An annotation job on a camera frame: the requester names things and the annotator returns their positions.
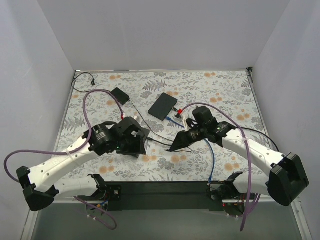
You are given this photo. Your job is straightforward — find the black network switch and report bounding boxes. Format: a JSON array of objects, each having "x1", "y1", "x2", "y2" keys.
[
  {"x1": 132, "y1": 153, "x2": 146, "y2": 159},
  {"x1": 148, "y1": 93, "x2": 178, "y2": 121}
]

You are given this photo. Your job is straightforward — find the thin black adapter cable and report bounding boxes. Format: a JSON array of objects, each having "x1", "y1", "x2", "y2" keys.
[{"x1": 128, "y1": 98, "x2": 193, "y2": 153}]

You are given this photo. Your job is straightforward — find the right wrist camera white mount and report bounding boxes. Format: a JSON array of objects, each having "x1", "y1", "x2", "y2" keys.
[{"x1": 173, "y1": 109, "x2": 188, "y2": 130}]

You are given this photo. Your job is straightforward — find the floral patterned table mat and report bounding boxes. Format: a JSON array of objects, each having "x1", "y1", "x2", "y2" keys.
[{"x1": 55, "y1": 70, "x2": 275, "y2": 181}]

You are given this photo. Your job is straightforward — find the black power adapter brick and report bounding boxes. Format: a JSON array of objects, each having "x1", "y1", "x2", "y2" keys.
[{"x1": 111, "y1": 87, "x2": 130, "y2": 105}]

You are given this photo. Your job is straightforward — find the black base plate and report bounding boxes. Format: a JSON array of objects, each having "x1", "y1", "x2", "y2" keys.
[{"x1": 77, "y1": 181, "x2": 256, "y2": 212}]

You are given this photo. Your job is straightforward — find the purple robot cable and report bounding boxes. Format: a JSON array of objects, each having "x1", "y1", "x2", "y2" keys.
[
  {"x1": 179, "y1": 102, "x2": 261, "y2": 232},
  {"x1": 3, "y1": 89, "x2": 126, "y2": 230}
]

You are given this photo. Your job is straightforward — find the thin black power input cord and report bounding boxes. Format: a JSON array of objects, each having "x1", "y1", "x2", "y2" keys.
[{"x1": 70, "y1": 72, "x2": 113, "y2": 93}]

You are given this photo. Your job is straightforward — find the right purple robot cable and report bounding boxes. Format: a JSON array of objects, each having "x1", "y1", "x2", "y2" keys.
[{"x1": 179, "y1": 102, "x2": 261, "y2": 232}]

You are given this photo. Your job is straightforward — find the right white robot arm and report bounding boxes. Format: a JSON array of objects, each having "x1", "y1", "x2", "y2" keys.
[{"x1": 169, "y1": 103, "x2": 310, "y2": 207}]

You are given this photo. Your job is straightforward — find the blue ethernet cable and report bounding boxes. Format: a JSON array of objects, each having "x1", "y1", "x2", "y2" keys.
[{"x1": 166, "y1": 116, "x2": 217, "y2": 185}]

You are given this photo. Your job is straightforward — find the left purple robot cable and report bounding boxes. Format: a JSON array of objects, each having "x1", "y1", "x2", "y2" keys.
[{"x1": 3, "y1": 89, "x2": 126, "y2": 230}]

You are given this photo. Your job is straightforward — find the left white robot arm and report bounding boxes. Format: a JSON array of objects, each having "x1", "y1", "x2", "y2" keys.
[{"x1": 16, "y1": 117, "x2": 150, "y2": 212}]

